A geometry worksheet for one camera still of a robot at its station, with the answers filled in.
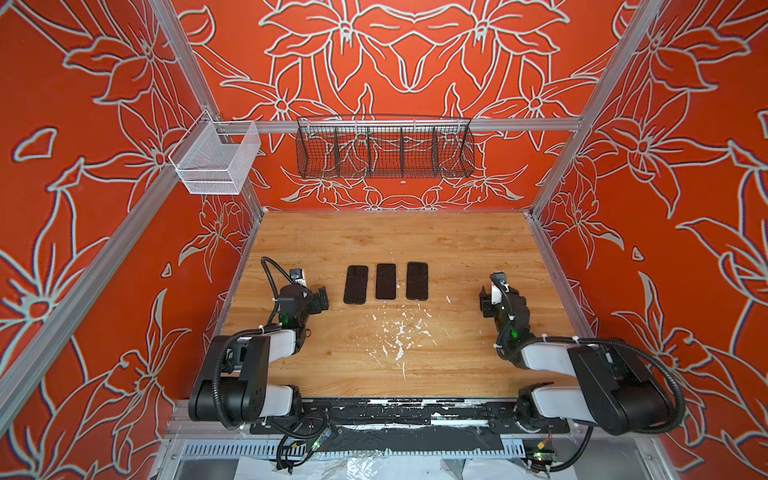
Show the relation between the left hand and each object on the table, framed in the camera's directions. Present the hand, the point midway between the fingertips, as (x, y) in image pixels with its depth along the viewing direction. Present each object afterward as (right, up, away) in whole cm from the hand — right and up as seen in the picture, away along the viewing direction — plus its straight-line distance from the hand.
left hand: (308, 288), depth 93 cm
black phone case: (+36, +1, +8) cm, 37 cm away
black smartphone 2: (+36, +1, +8) cm, 37 cm away
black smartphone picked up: (+14, -1, +11) cm, 18 cm away
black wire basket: (+24, +46, +5) cm, 53 cm away
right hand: (+58, +2, -3) cm, 58 cm away
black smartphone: (+25, +1, +7) cm, 26 cm away
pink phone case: (+25, +1, +7) cm, 26 cm away
